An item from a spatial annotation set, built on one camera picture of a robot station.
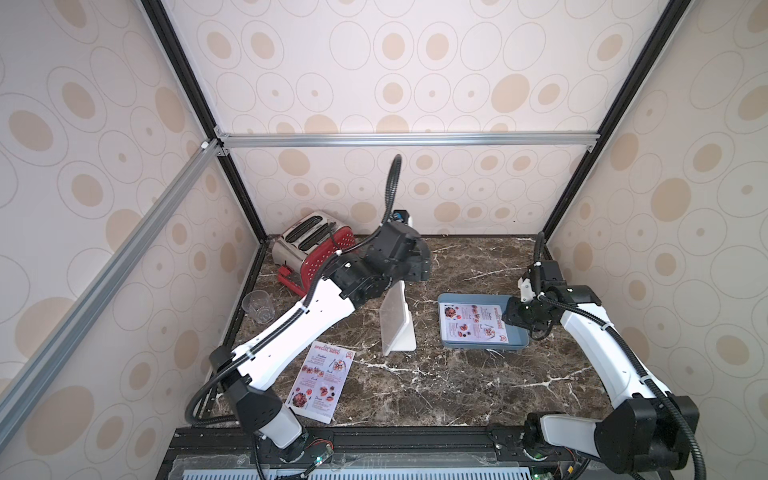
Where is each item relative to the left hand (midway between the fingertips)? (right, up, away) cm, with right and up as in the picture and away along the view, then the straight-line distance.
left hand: (428, 257), depth 68 cm
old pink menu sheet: (-29, -35, +16) cm, 48 cm away
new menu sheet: (+17, -21, +27) cm, 38 cm away
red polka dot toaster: (-36, +4, +25) cm, 44 cm away
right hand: (+27, -16, +13) cm, 34 cm away
